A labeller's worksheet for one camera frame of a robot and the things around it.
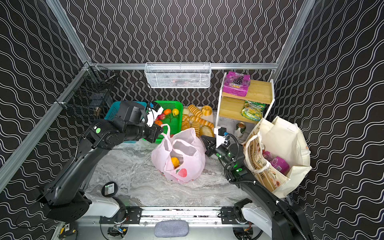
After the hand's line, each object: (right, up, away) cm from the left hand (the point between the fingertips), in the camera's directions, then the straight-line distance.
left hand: (165, 128), depth 62 cm
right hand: (+16, -4, +11) cm, 20 cm away
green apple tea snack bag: (+50, +11, +33) cm, 61 cm away
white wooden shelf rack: (+37, +15, +37) cm, 55 cm away
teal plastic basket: (-47, +13, +48) cm, 68 cm away
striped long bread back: (+13, +13, +53) cm, 57 cm away
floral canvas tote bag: (+58, -15, +22) cm, 64 cm away
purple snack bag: (+57, -19, +15) cm, 62 cm away
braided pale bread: (+6, +7, +49) cm, 50 cm away
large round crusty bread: (+22, -1, +40) cm, 46 cm away
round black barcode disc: (-34, -33, +19) cm, 51 cm away
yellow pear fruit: (+1, -20, +25) cm, 32 cm away
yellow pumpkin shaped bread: (+22, +14, +55) cm, 61 cm away
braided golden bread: (+6, +2, +45) cm, 46 cm away
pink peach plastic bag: (+3, -18, +28) cm, 33 cm away
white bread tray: (+25, +7, +52) cm, 58 cm away
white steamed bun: (+6, +13, +54) cm, 56 cm away
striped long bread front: (+14, +2, +46) cm, 48 cm away
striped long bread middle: (+12, +7, +51) cm, 52 cm away
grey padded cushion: (+4, -46, +7) cm, 47 cm away
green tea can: (+43, 0, +35) cm, 55 cm away
